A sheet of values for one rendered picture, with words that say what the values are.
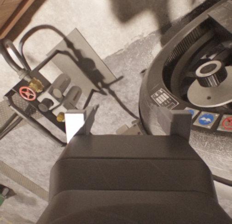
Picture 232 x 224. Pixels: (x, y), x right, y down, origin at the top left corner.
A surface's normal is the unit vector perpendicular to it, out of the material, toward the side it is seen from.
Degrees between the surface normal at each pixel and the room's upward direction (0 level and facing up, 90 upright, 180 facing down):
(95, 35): 0
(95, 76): 0
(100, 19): 0
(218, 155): 61
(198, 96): 90
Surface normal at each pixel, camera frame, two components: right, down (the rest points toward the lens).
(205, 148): -0.82, -0.22
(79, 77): -0.14, 0.62
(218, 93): -0.60, -0.67
